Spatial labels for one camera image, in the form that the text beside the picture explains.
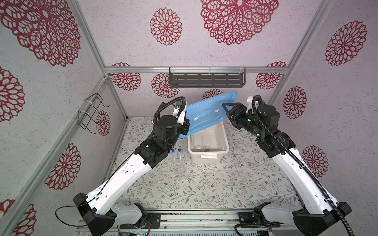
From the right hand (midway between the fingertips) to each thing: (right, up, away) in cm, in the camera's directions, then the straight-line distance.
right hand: (224, 104), depth 62 cm
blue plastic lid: (-8, -3, +11) cm, 14 cm away
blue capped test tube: (-24, -23, +21) cm, 39 cm away
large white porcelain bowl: (-8, -23, +38) cm, 45 cm away
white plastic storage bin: (+5, -16, +45) cm, 48 cm away
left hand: (-18, -4, +4) cm, 19 cm away
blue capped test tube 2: (-20, -23, +22) cm, 38 cm away
